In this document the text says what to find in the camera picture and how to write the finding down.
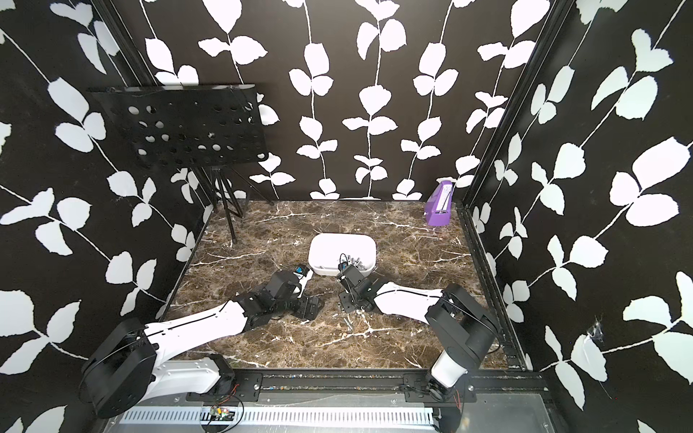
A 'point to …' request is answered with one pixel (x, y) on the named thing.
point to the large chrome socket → (355, 262)
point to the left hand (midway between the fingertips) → (316, 297)
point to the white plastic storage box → (325, 251)
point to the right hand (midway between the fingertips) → (345, 292)
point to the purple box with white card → (438, 205)
